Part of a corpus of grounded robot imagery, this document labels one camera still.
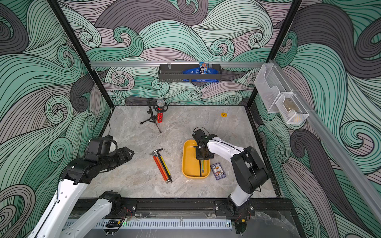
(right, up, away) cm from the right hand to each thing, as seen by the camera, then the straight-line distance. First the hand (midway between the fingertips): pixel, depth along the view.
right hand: (204, 156), depth 90 cm
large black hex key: (-3, -6, -2) cm, 7 cm away
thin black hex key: (-25, -4, -2) cm, 25 cm away
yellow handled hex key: (-24, -5, -2) cm, 24 cm away
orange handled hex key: (-25, -6, -3) cm, 26 cm away
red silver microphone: (-27, +33, 0) cm, 43 cm away
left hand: (-39, +7, -19) cm, 44 cm away
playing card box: (+8, -7, -6) cm, 12 cm away
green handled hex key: (-1, -4, -4) cm, 6 cm away
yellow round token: (+19, +27, +25) cm, 41 cm away
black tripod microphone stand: (-32, +29, +3) cm, 43 cm away
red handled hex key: (-27, -6, -2) cm, 28 cm away
